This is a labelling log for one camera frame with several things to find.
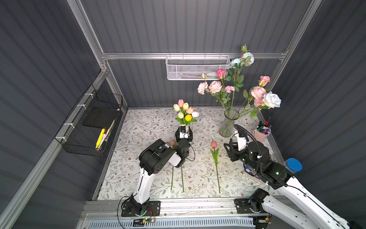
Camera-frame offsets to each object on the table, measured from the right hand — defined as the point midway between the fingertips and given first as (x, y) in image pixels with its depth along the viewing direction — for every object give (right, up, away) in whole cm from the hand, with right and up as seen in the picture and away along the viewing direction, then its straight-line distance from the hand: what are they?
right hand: (229, 143), depth 71 cm
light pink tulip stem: (-30, -22, +14) cm, 40 cm away
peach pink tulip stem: (-24, -26, +10) cm, 36 cm away
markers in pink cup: (+30, +7, +20) cm, 37 cm away
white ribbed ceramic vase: (-22, +7, +18) cm, 29 cm away
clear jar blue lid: (+30, -10, -3) cm, 32 cm away
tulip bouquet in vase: (-22, +16, +6) cm, 28 cm away
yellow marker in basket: (-65, +3, 0) cm, 65 cm away
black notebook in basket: (-67, +14, +3) cm, 68 cm away
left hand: (-22, +6, +21) cm, 31 cm away
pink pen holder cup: (+27, +1, +23) cm, 35 cm away
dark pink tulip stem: (-3, -10, +22) cm, 25 cm away
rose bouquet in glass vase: (+3, +30, +14) cm, 33 cm away
